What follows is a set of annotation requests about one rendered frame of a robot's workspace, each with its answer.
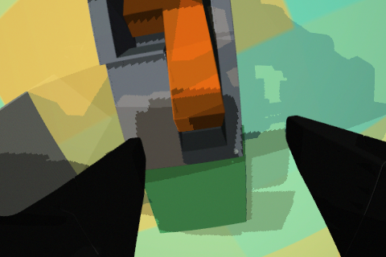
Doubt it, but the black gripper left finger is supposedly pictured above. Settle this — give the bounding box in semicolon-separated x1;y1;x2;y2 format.
0;137;146;257

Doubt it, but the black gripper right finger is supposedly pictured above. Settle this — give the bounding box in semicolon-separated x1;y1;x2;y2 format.
285;115;386;257

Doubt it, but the orange l-shaped part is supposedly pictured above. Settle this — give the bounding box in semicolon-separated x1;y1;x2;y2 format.
122;0;225;132

